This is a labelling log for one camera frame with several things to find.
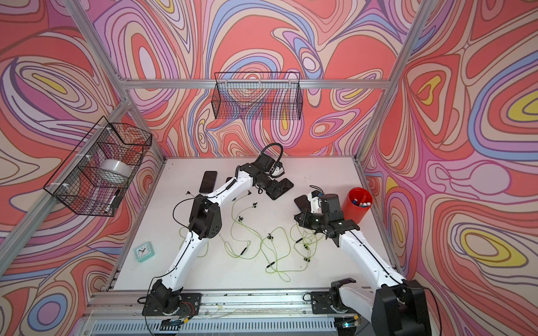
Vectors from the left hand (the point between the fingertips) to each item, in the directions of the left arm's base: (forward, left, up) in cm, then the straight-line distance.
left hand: (277, 186), depth 101 cm
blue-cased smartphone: (-6, -13, -5) cm, 15 cm away
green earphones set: (-28, +42, -6) cm, 51 cm away
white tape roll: (-11, +58, +27) cm, 65 cm away
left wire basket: (-17, +62, +28) cm, 70 cm away
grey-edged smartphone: (+6, +36, -4) cm, 37 cm away
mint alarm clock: (-31, +55, -4) cm, 63 cm away
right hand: (-23, -7, +6) cm, 24 cm away
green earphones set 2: (-26, +14, -6) cm, 30 cm away
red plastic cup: (-14, -34, +5) cm, 37 cm away
